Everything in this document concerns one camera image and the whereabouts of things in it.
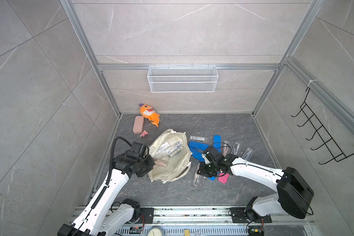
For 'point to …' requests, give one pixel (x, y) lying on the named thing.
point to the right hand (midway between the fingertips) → (198, 173)
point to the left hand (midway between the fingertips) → (156, 162)
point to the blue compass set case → (217, 142)
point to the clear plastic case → (169, 149)
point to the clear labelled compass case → (200, 139)
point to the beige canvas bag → (167, 170)
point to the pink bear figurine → (144, 133)
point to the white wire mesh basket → (182, 79)
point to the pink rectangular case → (138, 125)
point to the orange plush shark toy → (148, 112)
